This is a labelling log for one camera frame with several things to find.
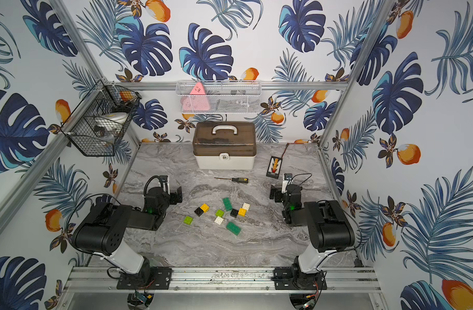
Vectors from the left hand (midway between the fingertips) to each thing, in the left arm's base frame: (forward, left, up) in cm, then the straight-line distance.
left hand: (170, 184), depth 95 cm
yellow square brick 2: (-10, -36, -5) cm, 38 cm away
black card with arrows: (+18, -53, -4) cm, 56 cm away
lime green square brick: (-15, -12, -5) cm, 20 cm away
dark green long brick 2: (-18, -33, -4) cm, 38 cm away
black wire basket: (+13, +30, +24) cm, 41 cm away
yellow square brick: (-9, -18, -5) cm, 21 cm away
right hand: (+5, -56, -1) cm, 56 cm away
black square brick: (-11, -16, -5) cm, 19 cm away
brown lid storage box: (+17, -25, +12) cm, 33 cm away
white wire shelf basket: (+33, -22, +28) cm, 49 cm away
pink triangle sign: (+29, -12, +29) cm, 42 cm away
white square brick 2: (-7, -38, -4) cm, 39 cm away
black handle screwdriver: (+8, -34, -4) cm, 35 cm away
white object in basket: (+12, +20, +29) cm, 37 cm away
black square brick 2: (-10, -32, -4) cm, 34 cm away
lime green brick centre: (-11, -26, -5) cm, 28 cm away
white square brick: (-15, -26, -4) cm, 30 cm away
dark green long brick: (-5, -29, -6) cm, 30 cm away
